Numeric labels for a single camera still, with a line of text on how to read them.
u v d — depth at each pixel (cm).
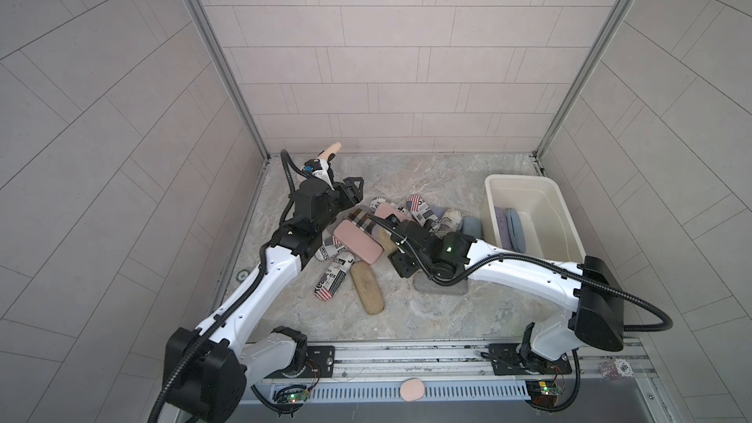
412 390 67
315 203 54
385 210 96
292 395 65
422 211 94
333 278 82
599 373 70
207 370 37
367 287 81
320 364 71
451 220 91
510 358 71
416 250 56
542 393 68
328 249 89
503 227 92
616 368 65
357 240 89
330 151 89
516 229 91
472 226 94
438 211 96
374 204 99
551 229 92
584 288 42
